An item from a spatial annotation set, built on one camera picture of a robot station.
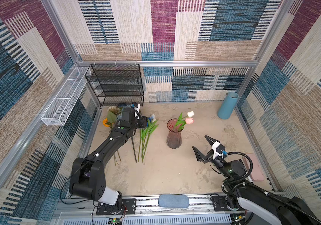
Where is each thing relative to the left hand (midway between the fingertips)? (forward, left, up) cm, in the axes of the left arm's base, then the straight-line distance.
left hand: (144, 116), depth 87 cm
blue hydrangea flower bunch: (+22, +21, -14) cm, 34 cm away
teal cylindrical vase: (+12, -57, -5) cm, 58 cm away
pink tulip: (-6, -22, -1) cm, 22 cm away
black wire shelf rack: (+34, +24, -1) cm, 41 cm away
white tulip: (-3, -26, +5) cm, 27 cm away
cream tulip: (0, 0, -20) cm, 20 cm away
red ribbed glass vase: (-6, -19, -17) cm, 26 cm away
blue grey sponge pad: (-43, -16, -17) cm, 49 cm away
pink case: (-30, -64, -17) cm, 73 cm away
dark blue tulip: (+11, -2, -18) cm, 21 cm away
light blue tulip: (+14, -4, -17) cm, 22 cm away
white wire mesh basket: (-8, +41, +13) cm, 44 cm away
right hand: (-19, -29, +1) cm, 35 cm away
